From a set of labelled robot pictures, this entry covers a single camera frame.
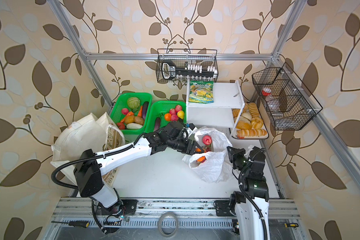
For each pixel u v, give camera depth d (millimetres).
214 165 726
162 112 1151
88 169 427
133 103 1118
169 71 844
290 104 725
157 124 1050
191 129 695
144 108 1134
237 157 653
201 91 771
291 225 693
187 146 645
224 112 964
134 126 1023
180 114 1050
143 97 1153
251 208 481
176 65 839
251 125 1042
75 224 692
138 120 1021
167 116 1069
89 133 808
